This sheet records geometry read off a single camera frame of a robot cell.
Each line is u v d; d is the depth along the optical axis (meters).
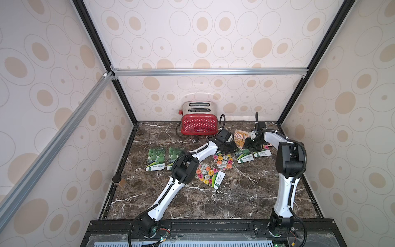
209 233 0.73
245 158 1.00
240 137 1.09
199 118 1.00
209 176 0.92
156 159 0.99
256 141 0.89
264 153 1.02
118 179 0.80
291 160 0.58
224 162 0.97
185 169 0.65
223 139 0.85
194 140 1.07
